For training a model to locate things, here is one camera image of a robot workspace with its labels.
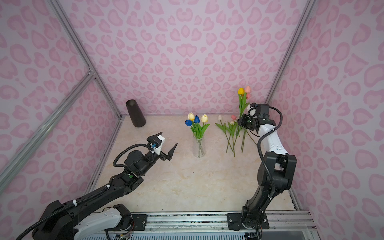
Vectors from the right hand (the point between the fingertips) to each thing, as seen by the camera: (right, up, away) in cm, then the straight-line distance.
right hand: (239, 118), depth 88 cm
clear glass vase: (-24, -19, +4) cm, 31 cm away
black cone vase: (-69, +1, +23) cm, 73 cm away
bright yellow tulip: (+2, +10, +2) cm, 11 cm away
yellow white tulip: (-28, 0, -10) cm, 30 cm away
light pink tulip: (+5, +17, -1) cm, 18 cm away
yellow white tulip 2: (-22, -1, -12) cm, 25 cm away
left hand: (-39, -10, -16) cm, 43 cm away
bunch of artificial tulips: (0, -7, +20) cm, 21 cm away
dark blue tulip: (-25, -2, -7) cm, 26 cm away
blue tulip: (-29, -3, -12) cm, 32 cm away
